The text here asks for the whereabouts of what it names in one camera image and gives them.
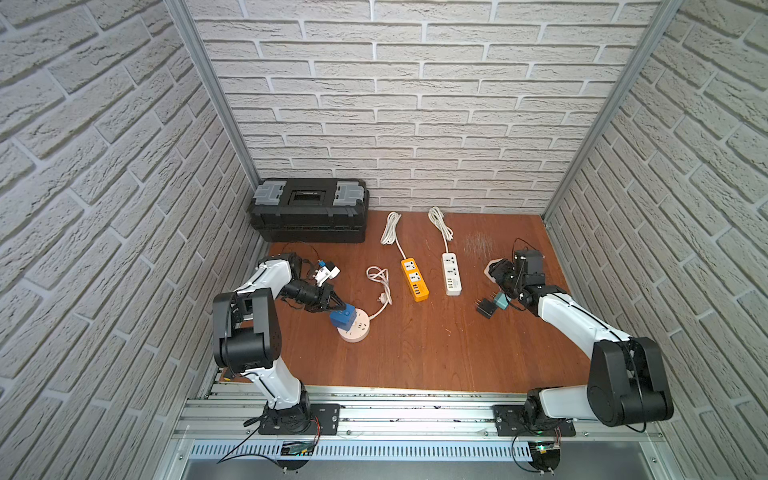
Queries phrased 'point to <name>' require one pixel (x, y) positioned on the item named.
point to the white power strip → (452, 279)
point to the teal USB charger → (501, 300)
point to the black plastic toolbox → (310, 210)
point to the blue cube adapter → (343, 318)
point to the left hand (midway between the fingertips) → (343, 304)
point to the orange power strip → (415, 280)
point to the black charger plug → (485, 307)
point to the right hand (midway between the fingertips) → (497, 269)
